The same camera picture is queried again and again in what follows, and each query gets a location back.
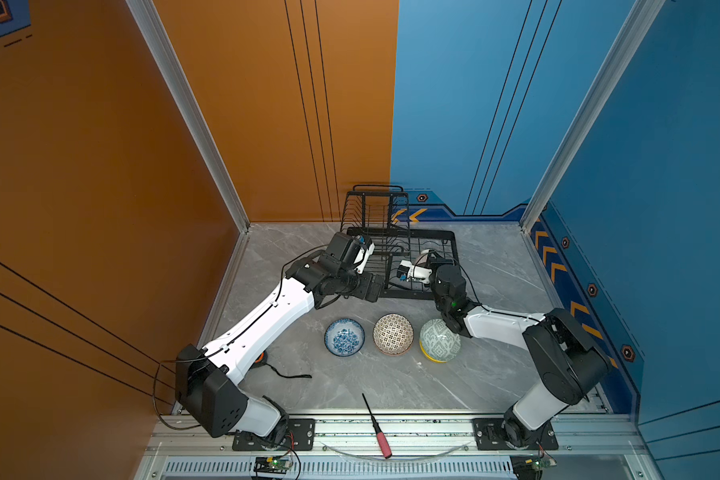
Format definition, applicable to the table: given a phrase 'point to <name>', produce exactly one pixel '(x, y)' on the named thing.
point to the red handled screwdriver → (385, 445)
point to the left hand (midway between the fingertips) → (369, 278)
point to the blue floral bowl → (344, 337)
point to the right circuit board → (531, 466)
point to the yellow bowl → (438, 361)
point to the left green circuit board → (273, 464)
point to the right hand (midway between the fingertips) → (436, 247)
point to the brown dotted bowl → (393, 334)
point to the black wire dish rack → (404, 258)
